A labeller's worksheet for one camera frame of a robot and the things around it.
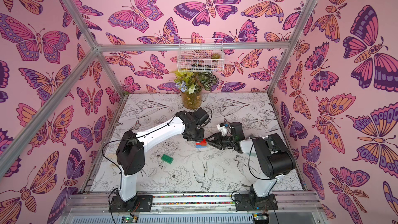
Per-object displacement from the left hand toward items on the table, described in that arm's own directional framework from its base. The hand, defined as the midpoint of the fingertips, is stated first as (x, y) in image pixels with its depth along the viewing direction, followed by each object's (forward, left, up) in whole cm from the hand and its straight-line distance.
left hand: (201, 139), depth 86 cm
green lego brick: (-8, +20, -8) cm, 23 cm away
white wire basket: (+44, +1, +25) cm, 51 cm away
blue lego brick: (0, +1, -8) cm, 8 cm away
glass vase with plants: (+33, +7, +11) cm, 35 cm away
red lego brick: (0, -1, -5) cm, 5 cm away
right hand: (+1, -4, -3) cm, 5 cm away
